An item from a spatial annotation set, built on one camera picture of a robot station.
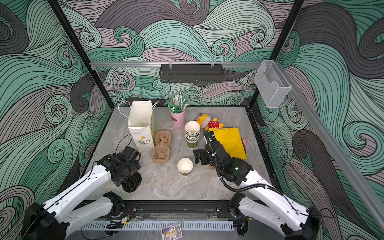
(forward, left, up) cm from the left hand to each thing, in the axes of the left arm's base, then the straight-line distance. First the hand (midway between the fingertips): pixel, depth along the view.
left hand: (133, 170), depth 80 cm
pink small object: (+21, -68, -2) cm, 71 cm away
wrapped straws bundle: (+41, -22, +11) cm, 48 cm away
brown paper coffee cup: (+4, -28, -2) cm, 29 cm away
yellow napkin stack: (+21, -57, +2) cm, 61 cm away
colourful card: (-26, -24, -4) cm, 36 cm away
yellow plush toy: (+36, -42, 0) cm, 55 cm away
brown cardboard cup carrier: (+13, -13, -2) cm, 19 cm away
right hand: (+6, -37, +14) cm, 40 cm away
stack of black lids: (-6, 0, -2) cm, 6 cm away
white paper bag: (+34, +4, -1) cm, 35 cm away
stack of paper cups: (+21, -32, +12) cm, 40 cm away
